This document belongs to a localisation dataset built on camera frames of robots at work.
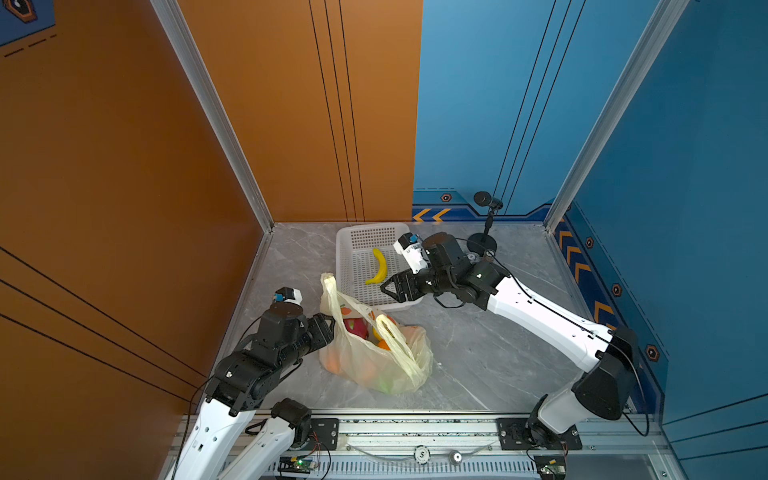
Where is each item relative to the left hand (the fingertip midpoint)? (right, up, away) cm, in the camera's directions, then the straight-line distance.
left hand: (330, 320), depth 70 cm
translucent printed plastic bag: (+9, -7, -1) cm, 11 cm away
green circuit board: (-10, -35, +1) cm, 36 cm away
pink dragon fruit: (+5, -5, +12) cm, 14 cm away
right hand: (+14, +8, +3) cm, 16 cm away
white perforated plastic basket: (+1, +12, +38) cm, 40 cm away
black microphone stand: (+49, +19, +42) cm, 67 cm away
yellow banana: (+11, +11, +33) cm, 36 cm away
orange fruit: (+12, -3, -7) cm, 15 cm away
